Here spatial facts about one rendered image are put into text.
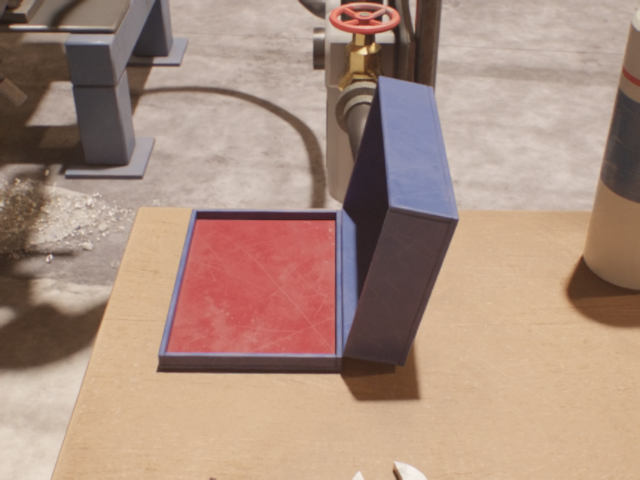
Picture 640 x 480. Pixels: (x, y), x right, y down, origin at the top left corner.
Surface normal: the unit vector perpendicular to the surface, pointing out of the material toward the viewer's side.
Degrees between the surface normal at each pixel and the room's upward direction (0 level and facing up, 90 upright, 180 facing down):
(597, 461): 0
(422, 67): 89
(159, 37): 90
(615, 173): 90
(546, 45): 0
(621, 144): 90
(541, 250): 0
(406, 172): 12
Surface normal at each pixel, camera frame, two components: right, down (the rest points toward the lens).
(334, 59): -0.01, 0.58
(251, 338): 0.00, -0.82
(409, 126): 0.22, -0.79
